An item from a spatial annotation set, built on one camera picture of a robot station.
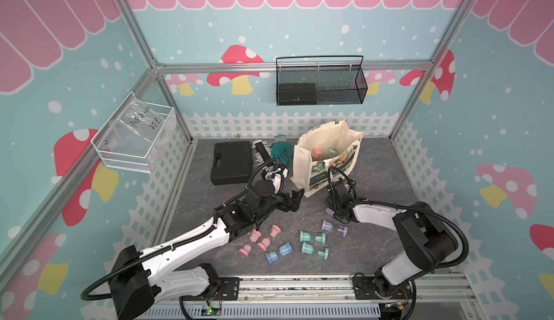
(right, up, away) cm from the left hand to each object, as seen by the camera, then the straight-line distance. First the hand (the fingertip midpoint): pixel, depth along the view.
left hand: (293, 191), depth 74 cm
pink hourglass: (-17, -23, +6) cm, 30 cm away
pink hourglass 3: (+12, +13, +24) cm, 30 cm away
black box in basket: (+3, +39, +16) cm, 42 cm away
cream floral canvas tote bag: (+14, +16, +25) cm, 33 cm away
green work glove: (-4, +16, +37) cm, 40 cm away
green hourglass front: (+6, -22, +6) cm, 24 cm away
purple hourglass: (+15, -16, +12) cm, 25 cm away
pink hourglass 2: (-7, -17, +11) cm, 21 cm away
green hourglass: (+6, -19, +9) cm, 22 cm away
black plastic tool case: (-28, +10, +29) cm, 42 cm away
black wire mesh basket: (+13, +46, +20) cm, 52 cm away
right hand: (+18, -7, +22) cm, 29 cm away
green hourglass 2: (+20, +14, +28) cm, 37 cm away
